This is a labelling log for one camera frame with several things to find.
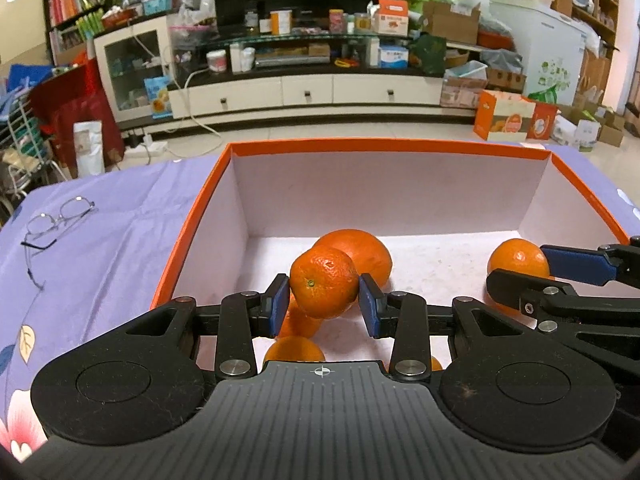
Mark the white TV stand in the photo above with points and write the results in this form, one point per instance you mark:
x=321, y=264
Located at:
x=260, y=95

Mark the dark green bag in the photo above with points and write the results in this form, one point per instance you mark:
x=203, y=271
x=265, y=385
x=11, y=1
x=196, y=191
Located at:
x=429, y=55

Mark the orange white carton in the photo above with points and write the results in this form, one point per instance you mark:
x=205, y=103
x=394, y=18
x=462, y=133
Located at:
x=392, y=17

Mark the white glass-door cabinet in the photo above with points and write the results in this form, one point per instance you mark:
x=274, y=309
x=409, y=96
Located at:
x=135, y=65

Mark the small white carton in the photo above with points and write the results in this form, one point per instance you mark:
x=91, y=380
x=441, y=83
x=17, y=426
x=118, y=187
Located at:
x=575, y=135

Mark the blue snack bag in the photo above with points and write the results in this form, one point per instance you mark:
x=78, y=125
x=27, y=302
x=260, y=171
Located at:
x=157, y=97

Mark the beige cabinet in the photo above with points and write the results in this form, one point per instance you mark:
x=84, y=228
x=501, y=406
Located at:
x=22, y=25

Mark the orange fruit carton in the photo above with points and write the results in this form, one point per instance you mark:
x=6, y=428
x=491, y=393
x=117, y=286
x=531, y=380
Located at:
x=500, y=120

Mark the small brown cardboard box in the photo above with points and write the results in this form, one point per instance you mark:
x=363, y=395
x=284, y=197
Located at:
x=611, y=130

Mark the small orange mandarin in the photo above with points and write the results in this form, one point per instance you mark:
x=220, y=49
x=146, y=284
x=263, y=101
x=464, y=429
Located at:
x=436, y=364
x=517, y=257
x=322, y=280
x=300, y=322
x=295, y=350

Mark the thin-framed eyeglasses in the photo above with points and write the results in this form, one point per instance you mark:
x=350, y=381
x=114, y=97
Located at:
x=74, y=208

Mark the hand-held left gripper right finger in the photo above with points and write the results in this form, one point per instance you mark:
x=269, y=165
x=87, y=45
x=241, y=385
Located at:
x=367, y=305

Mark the white chest freezer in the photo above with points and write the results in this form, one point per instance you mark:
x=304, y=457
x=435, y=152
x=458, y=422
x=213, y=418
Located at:
x=530, y=35

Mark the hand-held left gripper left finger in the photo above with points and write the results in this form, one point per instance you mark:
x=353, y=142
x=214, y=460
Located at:
x=280, y=305

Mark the blue white tissue pack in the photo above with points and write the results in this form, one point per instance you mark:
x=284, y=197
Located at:
x=394, y=57

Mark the red bag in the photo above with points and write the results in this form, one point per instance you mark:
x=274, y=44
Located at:
x=75, y=95

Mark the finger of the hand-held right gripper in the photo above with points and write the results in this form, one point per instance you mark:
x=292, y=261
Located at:
x=530, y=287
x=580, y=265

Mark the white power strip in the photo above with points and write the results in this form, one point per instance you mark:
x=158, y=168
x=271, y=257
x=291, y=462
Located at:
x=150, y=149

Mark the white paper bag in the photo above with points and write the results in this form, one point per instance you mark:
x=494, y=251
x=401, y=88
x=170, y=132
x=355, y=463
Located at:
x=89, y=150

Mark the large orange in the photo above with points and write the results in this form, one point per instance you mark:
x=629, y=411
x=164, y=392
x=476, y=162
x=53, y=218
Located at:
x=367, y=252

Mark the candy jar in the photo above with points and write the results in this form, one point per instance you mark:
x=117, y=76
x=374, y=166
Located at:
x=337, y=21

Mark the orange cardboard box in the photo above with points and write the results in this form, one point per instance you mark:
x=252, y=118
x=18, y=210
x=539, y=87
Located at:
x=390, y=195

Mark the black bookshelf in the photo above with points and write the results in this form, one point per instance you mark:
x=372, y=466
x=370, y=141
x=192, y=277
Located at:
x=65, y=7

